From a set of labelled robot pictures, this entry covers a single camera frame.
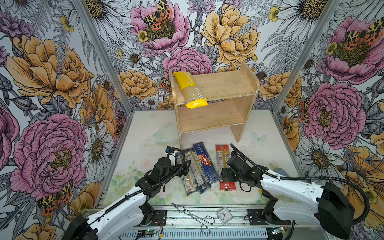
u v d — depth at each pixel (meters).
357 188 0.42
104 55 0.88
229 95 0.70
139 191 0.53
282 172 0.89
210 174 0.85
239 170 0.64
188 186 0.81
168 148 0.71
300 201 0.47
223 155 0.94
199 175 0.85
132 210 0.52
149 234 0.72
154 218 0.73
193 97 0.64
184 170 0.73
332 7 0.72
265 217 0.67
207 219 0.75
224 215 0.74
